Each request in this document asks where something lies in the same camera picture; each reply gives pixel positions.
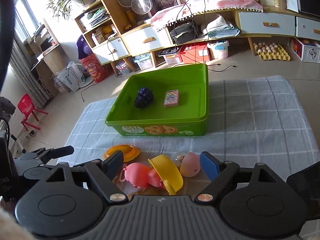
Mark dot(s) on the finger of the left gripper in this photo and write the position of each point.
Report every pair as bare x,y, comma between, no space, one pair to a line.
56,153

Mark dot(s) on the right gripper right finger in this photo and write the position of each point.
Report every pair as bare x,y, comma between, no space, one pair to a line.
221,176

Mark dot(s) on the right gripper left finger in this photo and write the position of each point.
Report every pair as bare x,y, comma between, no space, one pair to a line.
101,175

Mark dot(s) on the pink rubber pig toy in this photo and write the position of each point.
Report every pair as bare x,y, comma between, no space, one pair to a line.
140,175

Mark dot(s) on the yellow toy pot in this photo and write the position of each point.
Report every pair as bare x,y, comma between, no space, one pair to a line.
168,173

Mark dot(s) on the purple toy grapes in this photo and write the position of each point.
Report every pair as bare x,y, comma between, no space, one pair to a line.
144,98

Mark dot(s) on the pink card box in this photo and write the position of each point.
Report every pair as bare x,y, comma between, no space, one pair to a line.
171,98

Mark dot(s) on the orange yellow toy plate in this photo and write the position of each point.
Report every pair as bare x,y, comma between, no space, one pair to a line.
130,152

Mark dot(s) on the pink capsule egg toy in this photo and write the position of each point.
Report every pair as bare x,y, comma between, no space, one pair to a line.
188,163

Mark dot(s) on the red child chair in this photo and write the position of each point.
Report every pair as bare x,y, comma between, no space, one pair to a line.
27,108

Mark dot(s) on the grey checked tablecloth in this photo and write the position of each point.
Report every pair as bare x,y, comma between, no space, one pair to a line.
250,121

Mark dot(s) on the green cookie tin box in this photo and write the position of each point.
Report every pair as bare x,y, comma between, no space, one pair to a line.
189,118

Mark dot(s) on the red cartoon bin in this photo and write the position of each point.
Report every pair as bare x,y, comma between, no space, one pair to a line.
97,71

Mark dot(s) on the red storage box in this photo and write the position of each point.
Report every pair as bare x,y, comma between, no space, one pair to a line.
195,53

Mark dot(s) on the yellow egg tray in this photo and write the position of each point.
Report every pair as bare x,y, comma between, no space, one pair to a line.
271,51

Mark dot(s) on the wooden tv cabinet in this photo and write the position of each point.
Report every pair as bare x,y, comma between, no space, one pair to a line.
109,31

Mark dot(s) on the pink lace cloth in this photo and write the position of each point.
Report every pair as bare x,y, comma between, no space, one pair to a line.
166,17

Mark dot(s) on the white desk fan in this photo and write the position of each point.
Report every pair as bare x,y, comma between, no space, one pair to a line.
142,7

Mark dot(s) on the black phone on mount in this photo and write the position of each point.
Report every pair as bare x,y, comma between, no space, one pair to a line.
306,183

